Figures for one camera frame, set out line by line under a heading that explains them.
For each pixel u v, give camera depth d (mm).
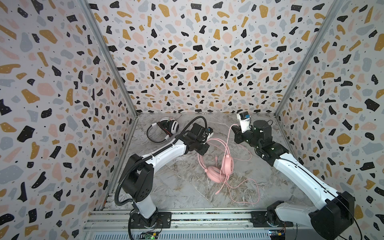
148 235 702
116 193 381
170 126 1028
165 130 1036
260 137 584
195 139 672
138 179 445
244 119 649
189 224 732
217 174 746
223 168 746
